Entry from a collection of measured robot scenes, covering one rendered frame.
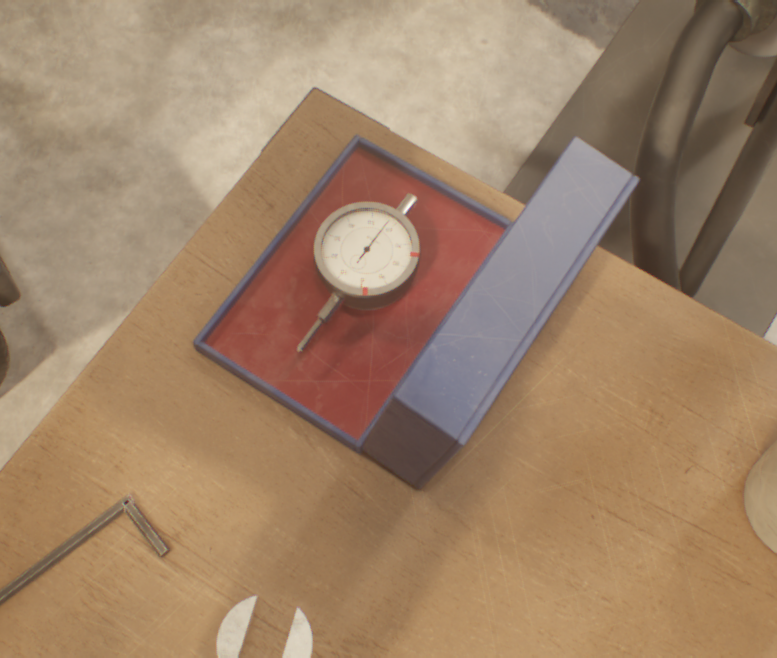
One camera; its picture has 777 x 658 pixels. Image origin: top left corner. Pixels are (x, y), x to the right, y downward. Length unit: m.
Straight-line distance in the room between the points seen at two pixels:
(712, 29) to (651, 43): 0.55
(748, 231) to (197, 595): 0.80
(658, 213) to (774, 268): 0.45
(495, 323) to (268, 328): 0.17
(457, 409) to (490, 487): 0.12
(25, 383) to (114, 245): 0.17
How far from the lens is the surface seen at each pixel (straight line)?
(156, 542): 0.62
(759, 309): 1.22
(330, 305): 0.63
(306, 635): 0.55
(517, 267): 0.54
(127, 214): 1.25
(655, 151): 0.79
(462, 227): 0.67
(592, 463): 0.63
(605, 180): 0.57
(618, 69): 1.33
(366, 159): 0.70
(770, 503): 0.60
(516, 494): 0.62
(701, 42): 0.80
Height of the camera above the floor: 1.06
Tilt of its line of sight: 66 degrees down
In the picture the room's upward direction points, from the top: straight up
